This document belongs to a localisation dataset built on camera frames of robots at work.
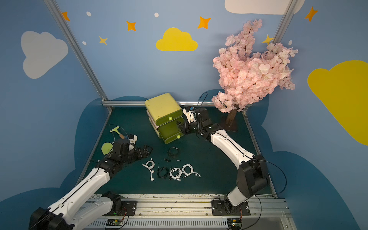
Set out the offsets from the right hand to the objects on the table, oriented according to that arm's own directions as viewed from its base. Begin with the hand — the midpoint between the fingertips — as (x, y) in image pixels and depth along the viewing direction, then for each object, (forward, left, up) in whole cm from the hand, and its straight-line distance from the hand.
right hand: (181, 125), depth 82 cm
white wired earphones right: (-18, -5, -23) cm, 29 cm away
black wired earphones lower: (-22, +8, -22) cm, 32 cm away
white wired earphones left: (-19, +19, -22) cm, 34 cm away
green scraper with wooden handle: (+7, +50, -19) cm, 54 cm away
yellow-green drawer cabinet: (+11, +13, -2) cm, 17 cm away
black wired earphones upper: (-6, +6, -23) cm, 25 cm away
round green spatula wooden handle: (-6, +53, -22) cm, 57 cm away
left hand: (-12, +19, -8) cm, 24 cm away
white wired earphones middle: (-21, +2, -22) cm, 30 cm away
